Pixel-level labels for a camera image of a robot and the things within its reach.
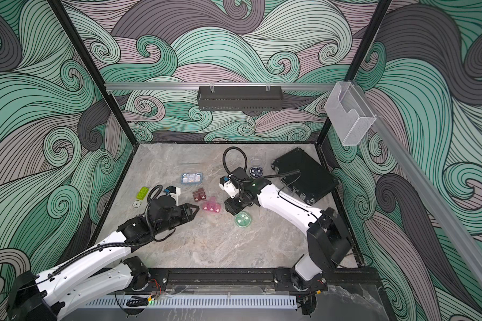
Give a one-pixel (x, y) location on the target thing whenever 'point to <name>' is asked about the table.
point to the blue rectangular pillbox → (191, 178)
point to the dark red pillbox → (199, 194)
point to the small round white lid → (136, 204)
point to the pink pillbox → (211, 204)
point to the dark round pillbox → (256, 171)
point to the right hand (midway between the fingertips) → (229, 207)
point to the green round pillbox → (243, 219)
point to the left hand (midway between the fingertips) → (197, 207)
